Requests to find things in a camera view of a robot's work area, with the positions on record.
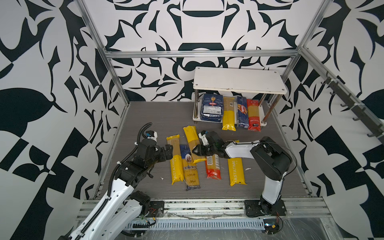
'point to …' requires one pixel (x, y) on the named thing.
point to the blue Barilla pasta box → (212, 107)
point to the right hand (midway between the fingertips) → (195, 151)
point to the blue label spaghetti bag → (189, 169)
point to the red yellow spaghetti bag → (253, 115)
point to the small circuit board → (271, 225)
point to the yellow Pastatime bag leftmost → (176, 161)
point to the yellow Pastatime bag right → (236, 171)
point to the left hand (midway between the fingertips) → (165, 145)
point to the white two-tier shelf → (265, 84)
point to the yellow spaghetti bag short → (193, 138)
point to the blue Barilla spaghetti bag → (242, 120)
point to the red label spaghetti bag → (213, 167)
